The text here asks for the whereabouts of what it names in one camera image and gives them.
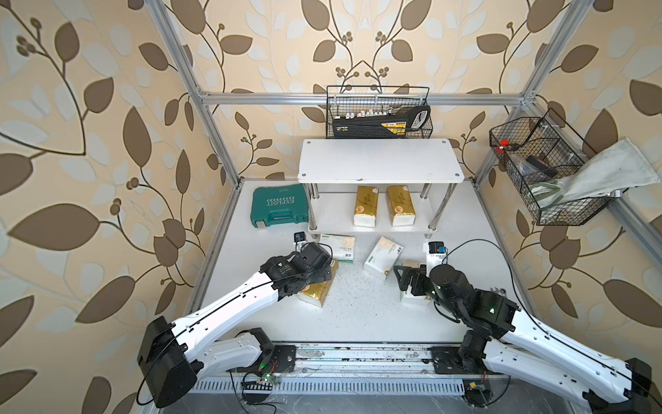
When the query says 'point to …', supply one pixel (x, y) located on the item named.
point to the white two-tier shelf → (378, 185)
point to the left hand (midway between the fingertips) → (316, 268)
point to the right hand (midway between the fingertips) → (406, 268)
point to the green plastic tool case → (278, 203)
